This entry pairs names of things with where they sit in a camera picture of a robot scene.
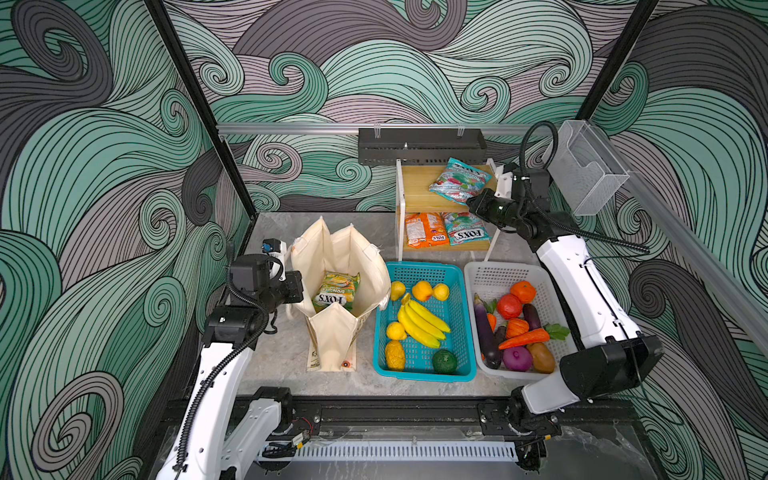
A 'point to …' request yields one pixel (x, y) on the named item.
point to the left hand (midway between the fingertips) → (300, 273)
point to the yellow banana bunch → (421, 325)
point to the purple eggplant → (483, 323)
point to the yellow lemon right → (441, 291)
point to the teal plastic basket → (452, 312)
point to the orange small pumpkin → (515, 327)
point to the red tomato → (509, 306)
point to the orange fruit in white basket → (524, 291)
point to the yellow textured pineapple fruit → (395, 357)
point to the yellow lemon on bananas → (395, 331)
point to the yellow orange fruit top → (421, 290)
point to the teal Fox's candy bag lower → (465, 228)
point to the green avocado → (444, 361)
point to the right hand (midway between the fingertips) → (468, 199)
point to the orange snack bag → (426, 229)
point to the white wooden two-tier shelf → (413, 194)
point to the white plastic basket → (485, 277)
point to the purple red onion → (517, 358)
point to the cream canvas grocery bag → (332, 332)
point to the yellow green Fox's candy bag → (336, 288)
